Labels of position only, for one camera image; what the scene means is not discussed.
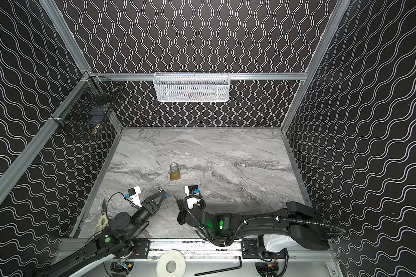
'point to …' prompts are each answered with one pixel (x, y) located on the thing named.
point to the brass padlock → (174, 173)
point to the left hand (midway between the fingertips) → (168, 196)
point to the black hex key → (240, 266)
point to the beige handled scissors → (104, 222)
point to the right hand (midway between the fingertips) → (177, 203)
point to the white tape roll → (171, 255)
